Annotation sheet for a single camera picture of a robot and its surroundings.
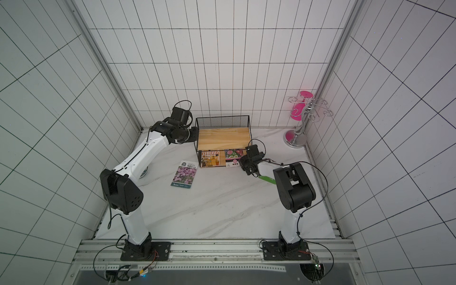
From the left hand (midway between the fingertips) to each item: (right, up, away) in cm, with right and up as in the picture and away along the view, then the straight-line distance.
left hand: (195, 139), depth 86 cm
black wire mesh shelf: (+12, +3, +9) cm, 16 cm away
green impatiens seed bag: (+39, -22, +8) cm, 45 cm away
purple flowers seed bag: (-8, -20, +11) cm, 24 cm away
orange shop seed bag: (+6, -11, +17) cm, 21 cm away
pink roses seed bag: (+19, -10, +17) cm, 28 cm away
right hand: (+19, -13, +13) cm, 26 cm away
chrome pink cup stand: (+61, +1, +26) cm, 66 cm away
